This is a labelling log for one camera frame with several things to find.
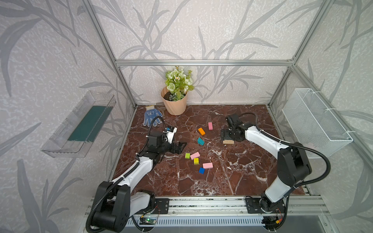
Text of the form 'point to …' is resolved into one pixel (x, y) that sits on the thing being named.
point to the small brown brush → (161, 106)
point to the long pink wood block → (195, 155)
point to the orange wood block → (201, 131)
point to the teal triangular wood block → (200, 141)
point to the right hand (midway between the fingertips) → (228, 131)
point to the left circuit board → (147, 220)
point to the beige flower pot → (172, 107)
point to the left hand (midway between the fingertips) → (182, 136)
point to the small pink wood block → (210, 125)
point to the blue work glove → (152, 115)
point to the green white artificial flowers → (178, 83)
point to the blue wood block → (201, 170)
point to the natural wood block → (228, 141)
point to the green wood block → (187, 155)
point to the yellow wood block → (196, 160)
